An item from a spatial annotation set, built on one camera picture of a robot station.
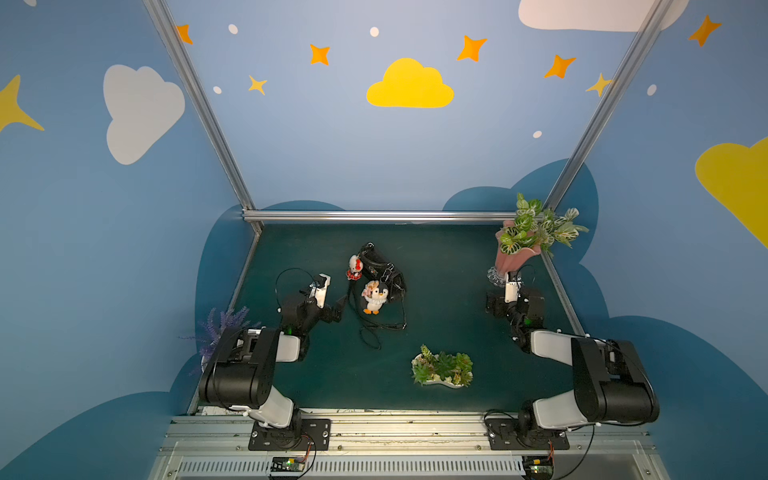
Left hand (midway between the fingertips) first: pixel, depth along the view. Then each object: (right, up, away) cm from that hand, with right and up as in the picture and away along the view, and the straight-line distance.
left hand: (331, 287), depth 93 cm
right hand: (+57, -1, +2) cm, 57 cm away
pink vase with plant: (+61, +17, -5) cm, 64 cm away
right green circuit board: (+55, -42, -21) cm, 72 cm away
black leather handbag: (+15, +7, -2) cm, 17 cm away
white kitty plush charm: (+7, +5, +7) cm, 11 cm away
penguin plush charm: (+14, -2, -3) cm, 14 cm away
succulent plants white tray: (+36, -21, -14) cm, 44 cm away
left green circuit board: (-7, -41, -22) cm, 47 cm away
